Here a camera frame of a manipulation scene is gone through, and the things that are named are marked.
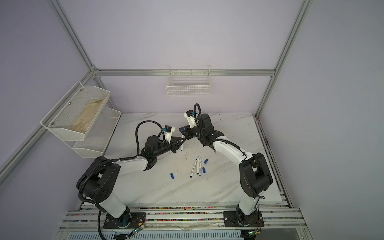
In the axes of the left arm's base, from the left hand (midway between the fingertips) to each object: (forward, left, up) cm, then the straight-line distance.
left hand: (183, 137), depth 85 cm
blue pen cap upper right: (-6, -14, -18) cm, 24 cm away
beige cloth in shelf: (-1, +51, +12) cm, 53 cm away
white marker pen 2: (-11, -6, -16) cm, 21 cm away
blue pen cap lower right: (-12, -12, -17) cm, 24 cm away
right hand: (+2, +1, +4) cm, 5 cm away
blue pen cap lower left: (-16, +7, -17) cm, 25 cm away
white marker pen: (-2, 0, +3) cm, 3 cm away
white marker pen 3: (-11, -10, -16) cm, 22 cm away
